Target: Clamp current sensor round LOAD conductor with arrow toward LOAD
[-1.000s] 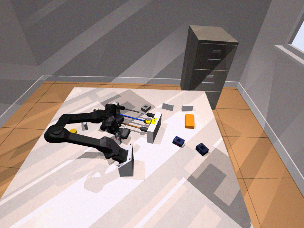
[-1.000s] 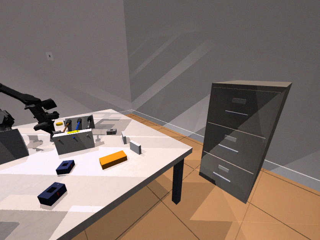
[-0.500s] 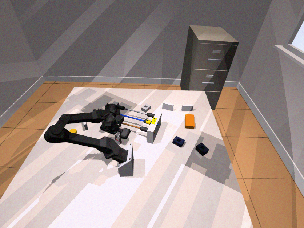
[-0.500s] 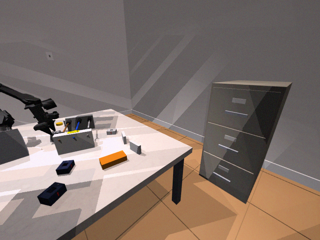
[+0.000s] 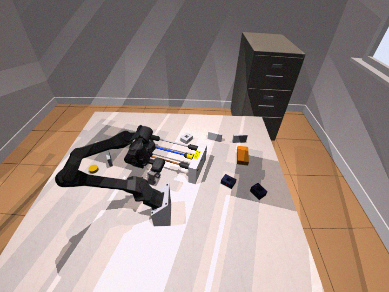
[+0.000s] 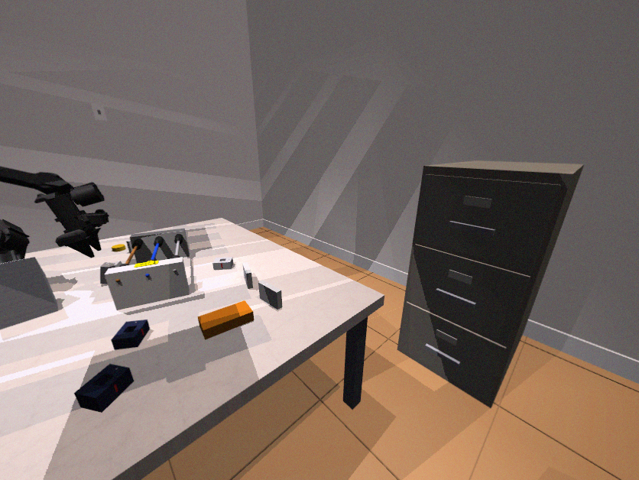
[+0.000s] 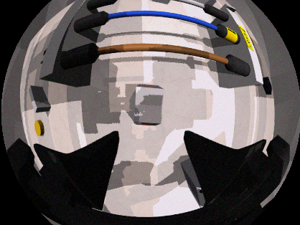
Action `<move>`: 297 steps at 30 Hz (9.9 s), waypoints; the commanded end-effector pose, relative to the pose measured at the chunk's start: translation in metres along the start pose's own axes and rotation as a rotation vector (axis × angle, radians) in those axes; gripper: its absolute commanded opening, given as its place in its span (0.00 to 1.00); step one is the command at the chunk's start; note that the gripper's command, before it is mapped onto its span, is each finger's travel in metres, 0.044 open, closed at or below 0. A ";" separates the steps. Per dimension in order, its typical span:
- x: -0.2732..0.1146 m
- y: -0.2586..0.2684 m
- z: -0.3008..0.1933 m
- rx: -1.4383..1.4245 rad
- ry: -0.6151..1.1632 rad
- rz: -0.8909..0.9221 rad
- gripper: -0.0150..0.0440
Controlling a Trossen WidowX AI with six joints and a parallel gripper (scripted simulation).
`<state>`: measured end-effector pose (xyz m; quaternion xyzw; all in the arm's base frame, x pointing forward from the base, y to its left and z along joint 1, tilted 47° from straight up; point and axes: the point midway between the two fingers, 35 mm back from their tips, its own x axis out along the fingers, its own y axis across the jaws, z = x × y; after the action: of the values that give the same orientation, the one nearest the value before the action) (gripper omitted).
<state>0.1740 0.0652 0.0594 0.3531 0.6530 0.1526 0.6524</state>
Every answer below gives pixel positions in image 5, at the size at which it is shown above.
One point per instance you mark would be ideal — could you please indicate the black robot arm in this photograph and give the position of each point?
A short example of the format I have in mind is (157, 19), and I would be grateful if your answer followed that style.
(71, 176)

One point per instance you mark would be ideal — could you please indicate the orange rectangular block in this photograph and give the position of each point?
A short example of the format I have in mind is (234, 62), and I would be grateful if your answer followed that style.
(242, 155)

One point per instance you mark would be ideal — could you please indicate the yellow short cylinder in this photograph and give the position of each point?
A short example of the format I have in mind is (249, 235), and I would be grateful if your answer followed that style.
(93, 169)

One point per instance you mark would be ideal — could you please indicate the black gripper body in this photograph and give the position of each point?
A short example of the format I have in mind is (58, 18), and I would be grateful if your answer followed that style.
(157, 163)

